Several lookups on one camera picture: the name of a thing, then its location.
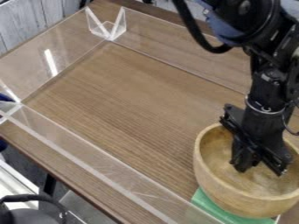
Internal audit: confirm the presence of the black table leg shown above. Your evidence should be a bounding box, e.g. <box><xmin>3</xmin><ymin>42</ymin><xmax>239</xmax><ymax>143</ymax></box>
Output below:
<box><xmin>43</xmin><ymin>174</ymin><xmax>57</xmax><ymax>196</ymax></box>

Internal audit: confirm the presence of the clear acrylic enclosure wall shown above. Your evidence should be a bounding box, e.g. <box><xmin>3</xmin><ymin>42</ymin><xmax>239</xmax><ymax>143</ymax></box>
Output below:
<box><xmin>0</xmin><ymin>6</ymin><xmax>299</xmax><ymax>224</ymax></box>

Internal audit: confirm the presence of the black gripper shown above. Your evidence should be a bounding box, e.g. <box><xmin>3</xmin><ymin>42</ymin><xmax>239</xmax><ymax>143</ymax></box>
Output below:
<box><xmin>219</xmin><ymin>99</ymin><xmax>295</xmax><ymax>178</ymax></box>

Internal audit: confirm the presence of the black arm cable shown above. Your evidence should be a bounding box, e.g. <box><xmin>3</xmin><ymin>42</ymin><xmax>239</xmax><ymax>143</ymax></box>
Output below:
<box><xmin>171</xmin><ymin>0</ymin><xmax>235</xmax><ymax>54</ymax></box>

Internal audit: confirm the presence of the blue object at left edge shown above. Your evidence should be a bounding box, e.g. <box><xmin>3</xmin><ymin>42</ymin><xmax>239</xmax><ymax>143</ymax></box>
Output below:
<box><xmin>0</xmin><ymin>93</ymin><xmax>15</xmax><ymax>152</ymax></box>

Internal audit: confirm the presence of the brown wooden bowl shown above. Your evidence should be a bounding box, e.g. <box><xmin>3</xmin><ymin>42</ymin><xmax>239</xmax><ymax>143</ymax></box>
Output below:
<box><xmin>192</xmin><ymin>123</ymin><xmax>299</xmax><ymax>218</ymax></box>

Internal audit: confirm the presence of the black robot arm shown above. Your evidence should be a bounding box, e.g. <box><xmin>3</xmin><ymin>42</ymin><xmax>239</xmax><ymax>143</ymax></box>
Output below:
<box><xmin>196</xmin><ymin>0</ymin><xmax>299</xmax><ymax>176</ymax></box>

